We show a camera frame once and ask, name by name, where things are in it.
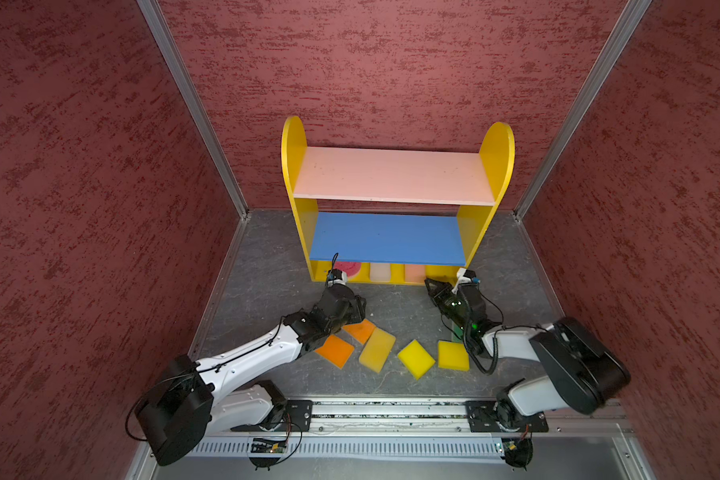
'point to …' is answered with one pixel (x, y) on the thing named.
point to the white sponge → (380, 272)
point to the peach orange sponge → (415, 273)
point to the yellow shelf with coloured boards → (385, 216)
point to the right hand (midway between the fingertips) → (419, 284)
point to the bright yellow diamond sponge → (417, 359)
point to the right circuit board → (518, 450)
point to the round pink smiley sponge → (351, 268)
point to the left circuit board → (262, 445)
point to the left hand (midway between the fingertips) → (360, 307)
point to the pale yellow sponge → (377, 350)
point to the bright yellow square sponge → (453, 355)
